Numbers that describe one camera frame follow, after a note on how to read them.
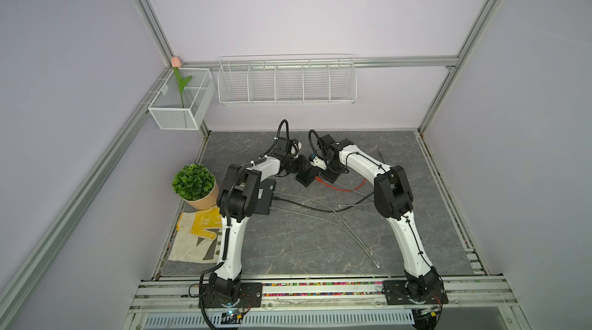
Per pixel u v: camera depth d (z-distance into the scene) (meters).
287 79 0.99
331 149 0.77
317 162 0.95
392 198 0.61
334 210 0.91
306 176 1.02
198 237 0.86
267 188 0.96
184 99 0.89
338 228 0.88
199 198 0.85
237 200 0.59
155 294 0.76
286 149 0.87
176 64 0.90
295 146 0.99
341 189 0.99
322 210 0.93
